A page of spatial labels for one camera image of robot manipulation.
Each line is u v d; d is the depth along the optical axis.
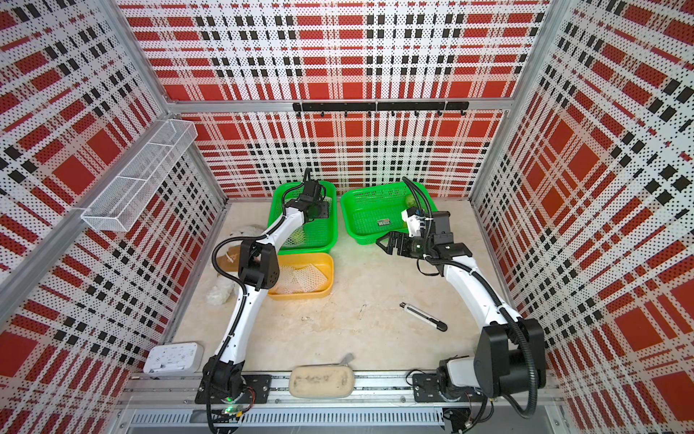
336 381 0.72
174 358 0.76
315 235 1.08
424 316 0.86
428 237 0.64
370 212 1.17
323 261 0.96
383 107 0.90
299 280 0.92
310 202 0.91
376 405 0.72
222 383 0.64
